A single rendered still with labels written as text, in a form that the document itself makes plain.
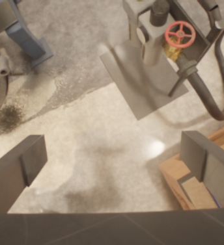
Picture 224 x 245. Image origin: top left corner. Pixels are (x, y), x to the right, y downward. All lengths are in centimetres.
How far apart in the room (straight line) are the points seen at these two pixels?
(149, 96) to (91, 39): 47
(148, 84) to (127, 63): 16
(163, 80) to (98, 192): 66
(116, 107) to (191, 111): 38
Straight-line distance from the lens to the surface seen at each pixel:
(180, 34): 49
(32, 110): 108
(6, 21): 103
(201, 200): 48
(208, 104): 54
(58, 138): 99
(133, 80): 96
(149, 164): 91
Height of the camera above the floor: 90
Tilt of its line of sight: 80 degrees down
